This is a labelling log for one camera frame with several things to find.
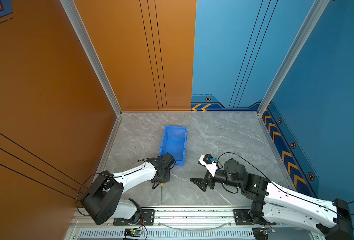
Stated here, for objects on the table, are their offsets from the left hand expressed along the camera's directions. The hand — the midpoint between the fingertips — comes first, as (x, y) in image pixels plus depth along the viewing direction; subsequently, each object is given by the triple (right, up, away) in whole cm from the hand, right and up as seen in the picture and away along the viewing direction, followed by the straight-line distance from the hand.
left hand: (165, 177), depth 87 cm
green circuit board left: (-14, -20, -16) cm, 30 cm away
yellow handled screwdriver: (-1, -3, -4) cm, 5 cm away
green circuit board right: (+48, -21, -17) cm, 55 cm away
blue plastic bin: (+4, +19, +17) cm, 25 cm away
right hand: (+15, +10, -20) cm, 27 cm away
